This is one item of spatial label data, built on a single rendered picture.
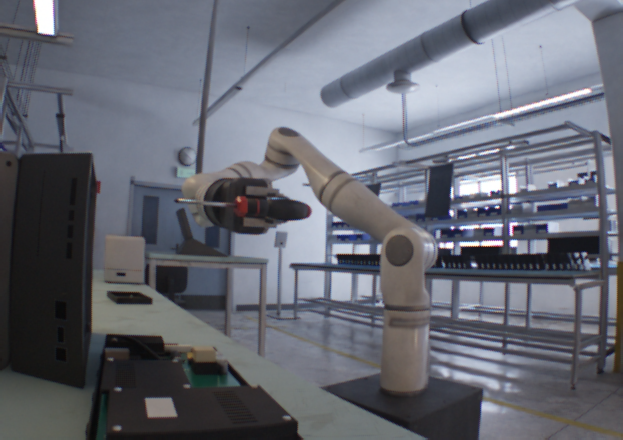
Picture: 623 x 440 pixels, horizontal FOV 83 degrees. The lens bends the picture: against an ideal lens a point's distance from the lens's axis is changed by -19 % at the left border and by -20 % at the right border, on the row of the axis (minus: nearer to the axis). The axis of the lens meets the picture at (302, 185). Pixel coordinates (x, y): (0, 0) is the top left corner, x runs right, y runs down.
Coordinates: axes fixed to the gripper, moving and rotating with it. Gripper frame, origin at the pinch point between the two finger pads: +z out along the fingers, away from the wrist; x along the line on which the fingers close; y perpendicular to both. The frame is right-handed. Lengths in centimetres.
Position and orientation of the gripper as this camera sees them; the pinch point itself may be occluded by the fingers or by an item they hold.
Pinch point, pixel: (287, 210)
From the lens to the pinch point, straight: 51.7
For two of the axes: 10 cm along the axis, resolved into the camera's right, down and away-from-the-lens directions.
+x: 0.8, -10.0, 0.4
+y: -9.0, -0.9, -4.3
